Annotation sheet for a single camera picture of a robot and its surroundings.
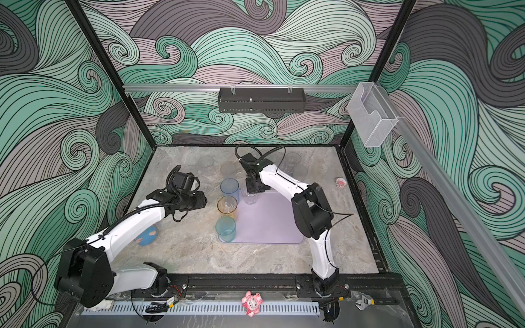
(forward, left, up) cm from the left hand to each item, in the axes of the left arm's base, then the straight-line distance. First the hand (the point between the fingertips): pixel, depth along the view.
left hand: (204, 199), depth 85 cm
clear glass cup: (+6, -19, -9) cm, 22 cm away
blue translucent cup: (+7, -10, -2) cm, 13 cm away
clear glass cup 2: (+30, -42, -7) cm, 52 cm away
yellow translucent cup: (-4, -10, +1) cm, 11 cm away
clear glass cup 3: (+24, +5, -7) cm, 26 cm away
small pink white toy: (+14, -64, -6) cm, 66 cm away
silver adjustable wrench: (-34, -62, -9) cm, 71 cm away
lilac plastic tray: (-5, -29, -8) cm, 30 cm away
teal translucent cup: (-9, -9, -9) cm, 16 cm away
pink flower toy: (-35, -22, -6) cm, 42 cm away
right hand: (+8, -22, -4) cm, 24 cm away
